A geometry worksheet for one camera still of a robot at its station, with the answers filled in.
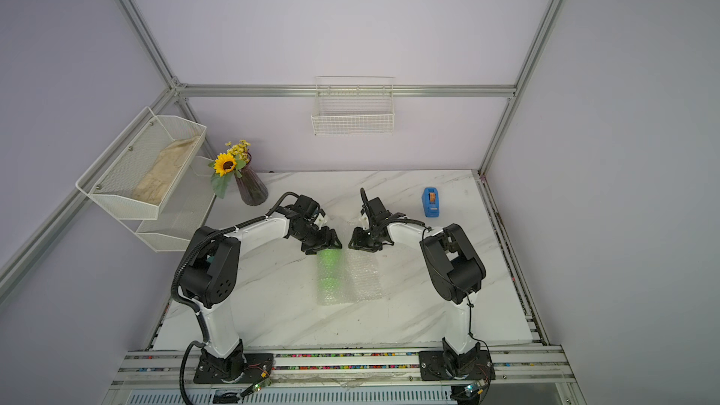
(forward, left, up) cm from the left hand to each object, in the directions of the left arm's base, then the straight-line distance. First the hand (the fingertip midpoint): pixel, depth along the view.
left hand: (332, 251), depth 93 cm
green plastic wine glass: (-11, -1, +5) cm, 12 cm away
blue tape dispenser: (+22, -37, -1) cm, 43 cm away
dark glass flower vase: (+24, +32, +5) cm, 41 cm away
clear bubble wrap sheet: (-9, -5, -1) cm, 10 cm away
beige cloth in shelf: (+7, +47, +27) cm, 55 cm away
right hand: (+2, -8, -2) cm, 9 cm away
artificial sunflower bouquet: (+21, +35, +20) cm, 45 cm away
